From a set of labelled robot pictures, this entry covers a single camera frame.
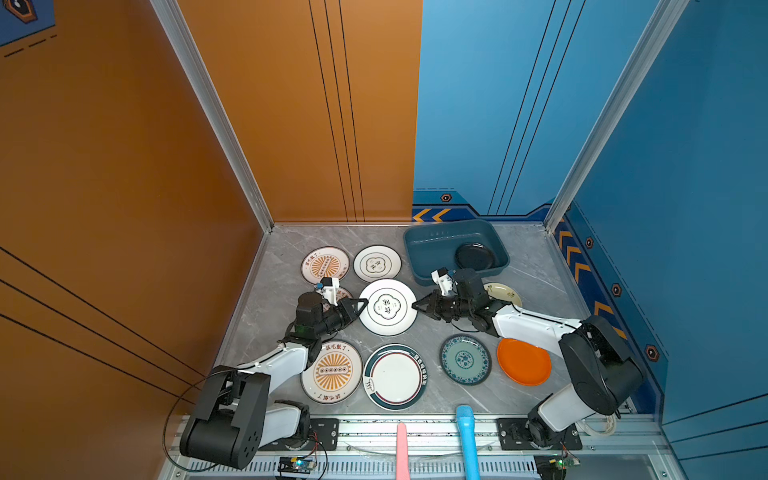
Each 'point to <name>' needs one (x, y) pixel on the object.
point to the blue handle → (465, 418)
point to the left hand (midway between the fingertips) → (370, 300)
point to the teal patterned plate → (465, 359)
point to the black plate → (474, 255)
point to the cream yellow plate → (502, 292)
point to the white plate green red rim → (395, 377)
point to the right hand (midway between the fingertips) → (410, 308)
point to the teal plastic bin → (431, 245)
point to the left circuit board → (291, 464)
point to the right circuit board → (554, 466)
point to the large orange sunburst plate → (336, 375)
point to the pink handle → (402, 453)
